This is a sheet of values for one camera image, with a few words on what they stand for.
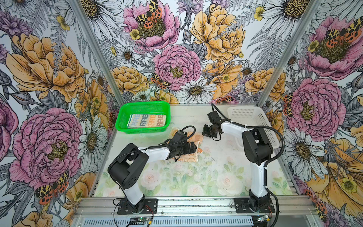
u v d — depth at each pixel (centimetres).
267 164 57
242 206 74
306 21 76
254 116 110
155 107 113
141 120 108
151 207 73
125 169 47
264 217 71
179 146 76
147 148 54
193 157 89
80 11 73
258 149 55
